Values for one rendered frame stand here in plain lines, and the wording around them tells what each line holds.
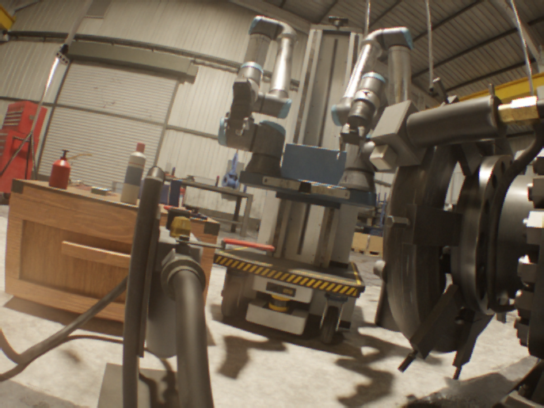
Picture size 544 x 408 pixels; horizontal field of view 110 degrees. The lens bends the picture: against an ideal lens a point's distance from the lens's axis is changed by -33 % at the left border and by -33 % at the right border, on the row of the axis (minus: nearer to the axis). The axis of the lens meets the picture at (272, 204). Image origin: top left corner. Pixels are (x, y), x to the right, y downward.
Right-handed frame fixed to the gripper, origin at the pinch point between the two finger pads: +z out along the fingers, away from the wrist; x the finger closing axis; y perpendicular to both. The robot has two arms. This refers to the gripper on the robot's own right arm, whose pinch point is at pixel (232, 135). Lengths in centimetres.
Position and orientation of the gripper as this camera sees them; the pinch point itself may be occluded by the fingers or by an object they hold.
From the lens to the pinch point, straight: 86.2
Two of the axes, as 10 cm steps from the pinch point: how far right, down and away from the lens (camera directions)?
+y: 0.4, 4.5, 8.9
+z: -1.1, 8.9, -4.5
